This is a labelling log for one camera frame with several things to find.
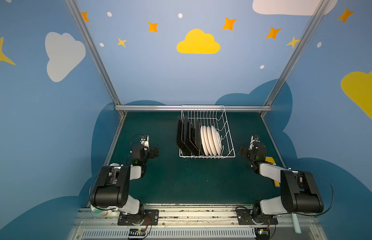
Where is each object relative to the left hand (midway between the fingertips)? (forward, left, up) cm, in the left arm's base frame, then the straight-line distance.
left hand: (149, 144), depth 94 cm
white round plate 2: (-1, -35, +10) cm, 37 cm away
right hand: (0, -65, 0) cm, 65 cm away
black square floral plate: (-1, -21, +12) cm, 24 cm away
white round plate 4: (-1, -42, +8) cm, 43 cm away
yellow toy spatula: (-6, -80, -7) cm, 80 cm away
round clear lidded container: (-39, +16, -1) cm, 42 cm away
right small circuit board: (-45, -63, -10) cm, 78 cm away
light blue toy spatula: (-42, -79, -5) cm, 90 cm away
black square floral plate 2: (-4, -27, +12) cm, 30 cm away
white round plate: (-3, -34, +9) cm, 35 cm away
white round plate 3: (-3, -39, +8) cm, 40 cm away
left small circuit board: (-45, 0, -10) cm, 46 cm away
